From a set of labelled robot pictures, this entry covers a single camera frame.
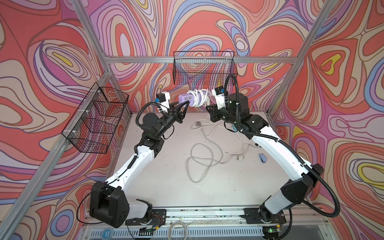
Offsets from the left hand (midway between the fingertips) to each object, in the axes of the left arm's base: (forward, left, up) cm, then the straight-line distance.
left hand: (189, 103), depth 65 cm
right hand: (+2, -9, -7) cm, 11 cm away
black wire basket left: (+2, +51, -17) cm, 54 cm away
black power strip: (+22, -5, -38) cm, 44 cm away
